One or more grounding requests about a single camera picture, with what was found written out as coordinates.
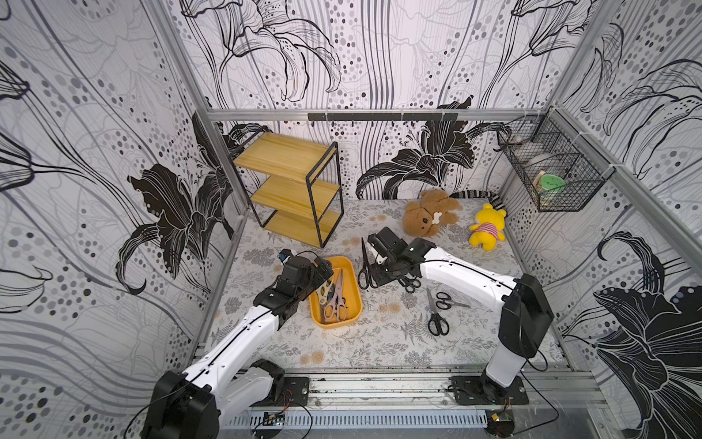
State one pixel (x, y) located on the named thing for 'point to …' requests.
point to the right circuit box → (499, 423)
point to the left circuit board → (276, 420)
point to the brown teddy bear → (423, 219)
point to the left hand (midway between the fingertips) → (327, 275)
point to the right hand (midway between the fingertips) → (378, 272)
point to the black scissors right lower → (437, 325)
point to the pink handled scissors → (337, 306)
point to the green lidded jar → (548, 187)
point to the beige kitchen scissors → (322, 292)
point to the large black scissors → (365, 277)
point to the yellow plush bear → (489, 227)
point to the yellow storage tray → (351, 293)
